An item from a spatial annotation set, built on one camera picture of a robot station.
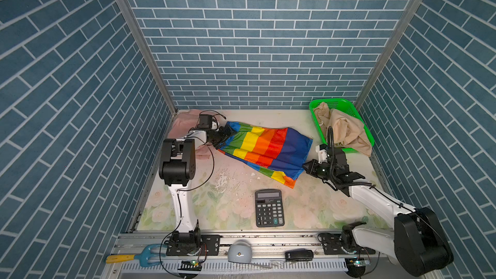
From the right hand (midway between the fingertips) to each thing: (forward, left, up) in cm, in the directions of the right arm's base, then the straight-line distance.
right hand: (301, 163), depth 87 cm
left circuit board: (-41, +42, -12) cm, 60 cm away
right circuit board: (-36, -20, -13) cm, 43 cm away
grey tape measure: (-37, +23, +1) cm, 43 cm away
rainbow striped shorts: (+8, +10, -5) cm, 14 cm away
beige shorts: (+15, -21, +7) cm, 27 cm away
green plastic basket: (+42, -30, -2) cm, 51 cm away
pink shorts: (+23, +65, -3) cm, 69 cm away
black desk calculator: (-19, +14, -7) cm, 25 cm away
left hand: (+16, +36, -4) cm, 40 cm away
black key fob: (-35, +2, -5) cm, 35 cm away
